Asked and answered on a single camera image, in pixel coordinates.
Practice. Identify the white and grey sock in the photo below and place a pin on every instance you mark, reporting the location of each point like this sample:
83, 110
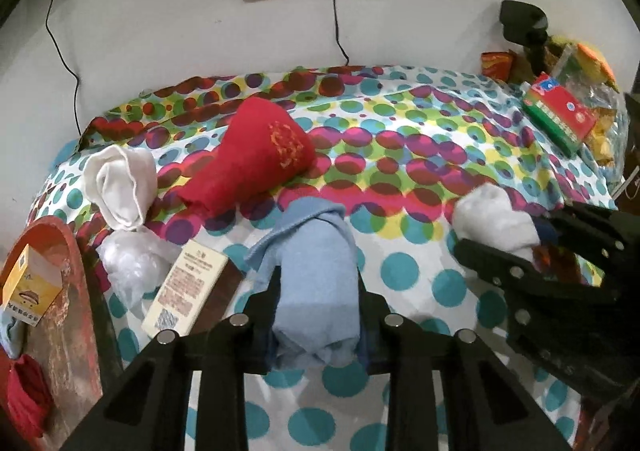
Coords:
492, 216

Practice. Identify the cream and brown small box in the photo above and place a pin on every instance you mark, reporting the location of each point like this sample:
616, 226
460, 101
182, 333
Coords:
185, 286

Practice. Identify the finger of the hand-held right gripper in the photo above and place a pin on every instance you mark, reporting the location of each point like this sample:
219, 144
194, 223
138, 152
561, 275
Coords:
515, 273
590, 231

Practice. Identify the light blue sock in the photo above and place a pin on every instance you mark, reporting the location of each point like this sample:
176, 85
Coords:
11, 336

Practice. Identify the red snack packet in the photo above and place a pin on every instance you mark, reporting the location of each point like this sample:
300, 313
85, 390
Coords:
565, 266

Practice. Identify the plain red sock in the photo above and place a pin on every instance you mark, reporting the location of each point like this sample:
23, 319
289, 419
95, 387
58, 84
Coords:
27, 396

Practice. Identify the red towel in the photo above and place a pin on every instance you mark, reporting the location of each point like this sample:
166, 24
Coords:
250, 146

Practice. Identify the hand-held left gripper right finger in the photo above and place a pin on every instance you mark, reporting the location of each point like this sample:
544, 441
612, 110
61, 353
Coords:
372, 331

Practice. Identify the red round tray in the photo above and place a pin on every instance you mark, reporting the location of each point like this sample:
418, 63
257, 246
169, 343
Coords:
65, 356

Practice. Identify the yellow chips bag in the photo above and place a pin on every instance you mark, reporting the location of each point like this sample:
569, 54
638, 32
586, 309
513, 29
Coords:
607, 141

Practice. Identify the yellow carton box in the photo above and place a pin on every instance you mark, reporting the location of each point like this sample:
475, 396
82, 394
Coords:
32, 281

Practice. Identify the green and red medicine box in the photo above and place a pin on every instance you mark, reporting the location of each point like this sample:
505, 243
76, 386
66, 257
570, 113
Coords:
560, 106

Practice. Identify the red orange snack bag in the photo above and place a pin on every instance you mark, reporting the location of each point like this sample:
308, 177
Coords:
497, 65

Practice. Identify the crumpled clear plastic wrap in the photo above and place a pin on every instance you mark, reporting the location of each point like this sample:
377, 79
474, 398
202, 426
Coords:
130, 263

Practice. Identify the clear plastic bag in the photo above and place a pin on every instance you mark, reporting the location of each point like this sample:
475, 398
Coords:
607, 96

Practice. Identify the black phone holder stand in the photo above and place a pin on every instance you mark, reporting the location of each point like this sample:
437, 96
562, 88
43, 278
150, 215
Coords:
522, 21

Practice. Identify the light blue towel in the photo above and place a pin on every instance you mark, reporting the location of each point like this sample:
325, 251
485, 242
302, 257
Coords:
315, 271

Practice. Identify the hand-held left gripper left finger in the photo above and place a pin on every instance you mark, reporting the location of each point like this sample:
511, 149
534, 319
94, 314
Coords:
260, 321

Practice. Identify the yellow plush toy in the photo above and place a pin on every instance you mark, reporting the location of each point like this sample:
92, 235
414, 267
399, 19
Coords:
595, 56

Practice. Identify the polka dot cloth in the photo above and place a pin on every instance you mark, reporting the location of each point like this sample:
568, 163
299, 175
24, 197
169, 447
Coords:
410, 171

